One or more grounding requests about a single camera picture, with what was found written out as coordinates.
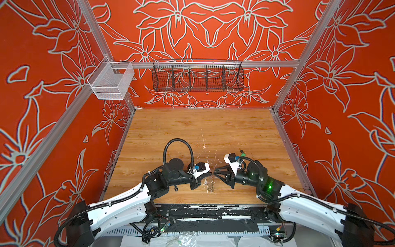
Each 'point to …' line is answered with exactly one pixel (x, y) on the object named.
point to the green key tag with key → (243, 154)
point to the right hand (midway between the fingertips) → (214, 170)
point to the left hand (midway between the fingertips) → (210, 171)
